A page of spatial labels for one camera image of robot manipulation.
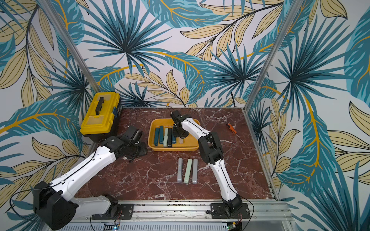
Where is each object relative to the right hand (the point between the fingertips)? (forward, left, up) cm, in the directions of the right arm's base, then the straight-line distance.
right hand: (179, 134), depth 103 cm
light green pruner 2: (-27, -5, +1) cm, 28 cm away
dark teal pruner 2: (-6, +4, +2) cm, 7 cm away
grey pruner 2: (-28, -9, +1) cm, 29 cm away
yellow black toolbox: (+1, +47, +16) cm, 50 cm away
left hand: (-21, +19, +13) cm, 31 cm away
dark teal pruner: (-2, +16, +1) cm, 16 cm away
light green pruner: (-8, +9, +3) cm, 12 cm away
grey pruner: (-26, 0, +1) cm, 26 cm away
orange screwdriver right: (+5, -38, 0) cm, 39 cm away
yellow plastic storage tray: (-8, -7, +1) cm, 10 cm away
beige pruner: (-6, -1, +2) cm, 6 cm away
